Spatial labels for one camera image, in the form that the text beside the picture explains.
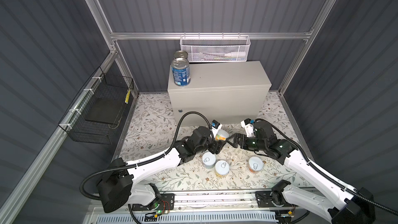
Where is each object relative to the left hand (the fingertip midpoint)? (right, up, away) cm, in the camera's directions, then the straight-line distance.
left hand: (221, 138), depth 77 cm
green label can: (-6, -12, +4) cm, 14 cm away
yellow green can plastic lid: (0, +2, -3) cm, 4 cm away
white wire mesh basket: (+2, +63, +47) cm, 79 cm away
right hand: (+6, -2, -1) cm, 6 cm away
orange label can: (+18, -14, +2) cm, 23 cm away
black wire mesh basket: (-59, +12, -8) cm, 61 cm away
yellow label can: (0, -16, +1) cm, 16 cm away
